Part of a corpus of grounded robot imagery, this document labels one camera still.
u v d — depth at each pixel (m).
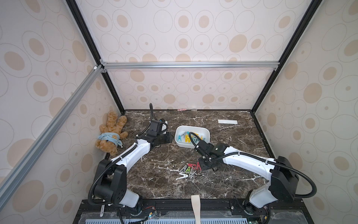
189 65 1.60
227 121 1.13
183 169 0.87
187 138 1.02
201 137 1.03
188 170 0.87
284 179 0.43
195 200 0.76
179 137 1.00
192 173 0.85
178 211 0.73
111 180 0.43
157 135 0.67
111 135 0.93
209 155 0.60
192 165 0.87
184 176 0.85
